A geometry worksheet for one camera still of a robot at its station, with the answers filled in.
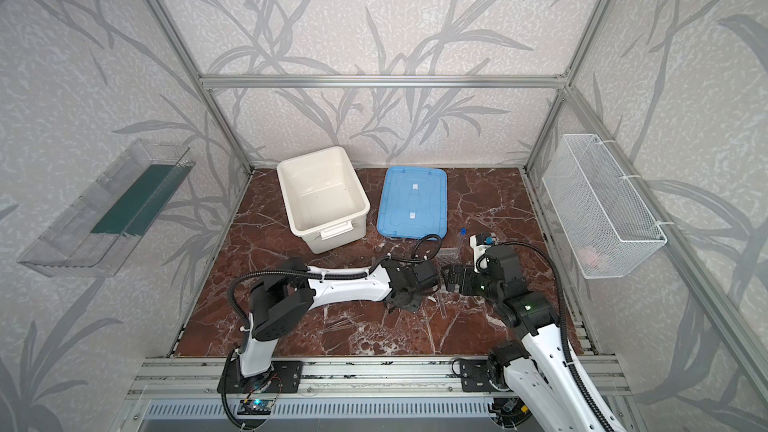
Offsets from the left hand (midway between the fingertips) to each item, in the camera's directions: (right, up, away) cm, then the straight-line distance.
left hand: (415, 294), depth 87 cm
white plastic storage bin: (-32, +27, +21) cm, 47 cm away
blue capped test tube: (+16, +13, +12) cm, 24 cm away
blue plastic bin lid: (0, +26, +24) cm, 35 cm away
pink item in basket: (+43, +14, -14) cm, 47 cm away
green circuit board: (-39, -22, -15) cm, 48 cm away
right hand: (+11, +12, -9) cm, 18 cm away
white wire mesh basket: (+39, +23, -25) cm, 52 cm away
